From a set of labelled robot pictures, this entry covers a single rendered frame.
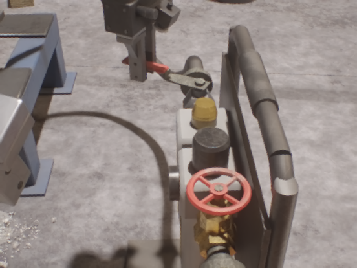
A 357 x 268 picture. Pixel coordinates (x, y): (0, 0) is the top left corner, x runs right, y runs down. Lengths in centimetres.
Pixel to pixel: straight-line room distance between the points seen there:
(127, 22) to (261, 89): 23
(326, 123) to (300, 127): 9
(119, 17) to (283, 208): 37
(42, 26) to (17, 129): 127
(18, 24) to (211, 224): 112
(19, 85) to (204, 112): 65
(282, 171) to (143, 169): 85
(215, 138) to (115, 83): 111
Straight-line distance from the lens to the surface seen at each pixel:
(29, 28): 151
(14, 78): 126
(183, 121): 70
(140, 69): 78
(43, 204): 125
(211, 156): 58
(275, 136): 50
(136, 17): 70
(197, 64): 86
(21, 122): 24
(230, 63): 79
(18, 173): 32
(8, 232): 121
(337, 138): 149
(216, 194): 52
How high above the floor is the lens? 87
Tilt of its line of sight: 38 degrees down
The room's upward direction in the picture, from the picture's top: straight up
